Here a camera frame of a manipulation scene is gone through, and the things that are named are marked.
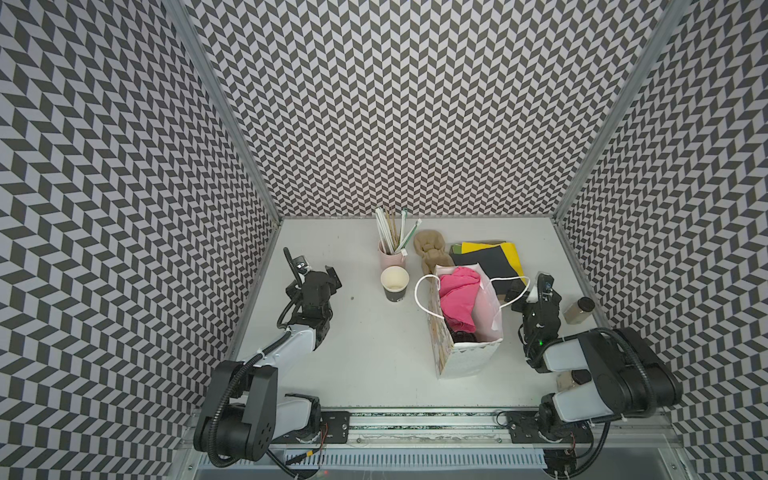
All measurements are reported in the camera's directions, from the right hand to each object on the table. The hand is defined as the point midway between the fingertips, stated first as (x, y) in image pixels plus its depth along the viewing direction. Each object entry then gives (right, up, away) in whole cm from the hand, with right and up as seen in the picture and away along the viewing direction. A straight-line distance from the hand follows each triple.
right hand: (527, 287), depth 89 cm
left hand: (-64, +4, -1) cm, 65 cm away
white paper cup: (-22, -10, -15) cm, 29 cm away
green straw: (-36, +16, +4) cm, 39 cm away
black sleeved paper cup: (-40, +2, +4) cm, 41 cm away
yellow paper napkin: (-1, +11, +13) cm, 18 cm away
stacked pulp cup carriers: (-28, +12, +16) cm, 35 cm away
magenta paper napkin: (-25, +1, -17) cm, 30 cm away
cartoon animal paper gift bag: (-25, -14, -22) cm, 36 cm away
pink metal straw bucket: (-43, +7, +10) cm, 44 cm away
